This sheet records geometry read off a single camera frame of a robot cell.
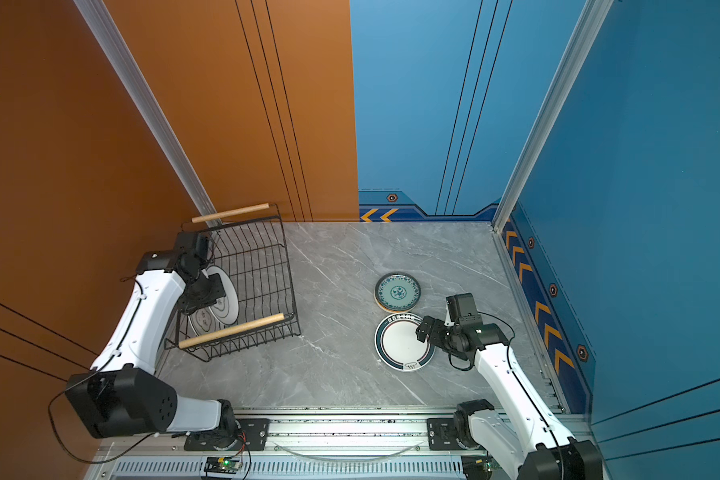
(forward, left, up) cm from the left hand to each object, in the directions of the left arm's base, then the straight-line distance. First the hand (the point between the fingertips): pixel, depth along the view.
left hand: (213, 298), depth 79 cm
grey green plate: (+11, -51, -14) cm, 54 cm away
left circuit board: (-35, -7, -19) cm, 40 cm away
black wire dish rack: (+30, +3, -14) cm, 33 cm away
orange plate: (+6, -47, -15) cm, 49 cm away
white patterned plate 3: (-5, -50, -16) cm, 53 cm away
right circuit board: (-34, -68, -17) cm, 78 cm away
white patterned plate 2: (-2, +6, -10) cm, 11 cm away
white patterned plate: (+1, -1, -7) cm, 8 cm away
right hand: (-6, -58, -9) cm, 59 cm away
